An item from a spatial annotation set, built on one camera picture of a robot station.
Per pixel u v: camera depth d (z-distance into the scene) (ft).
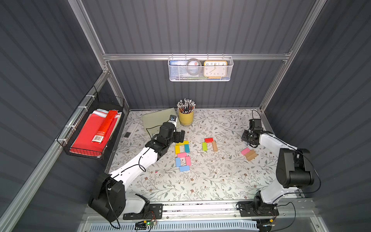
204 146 3.24
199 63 2.80
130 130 3.45
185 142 2.53
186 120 3.44
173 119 2.36
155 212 2.40
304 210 2.42
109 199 1.35
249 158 3.07
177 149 3.16
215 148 3.17
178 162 2.99
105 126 2.37
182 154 3.09
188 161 3.00
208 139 3.36
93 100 2.58
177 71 3.03
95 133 2.30
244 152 3.14
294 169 1.53
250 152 3.08
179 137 2.48
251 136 2.32
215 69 2.91
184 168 2.88
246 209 2.42
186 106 3.21
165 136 2.04
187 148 3.20
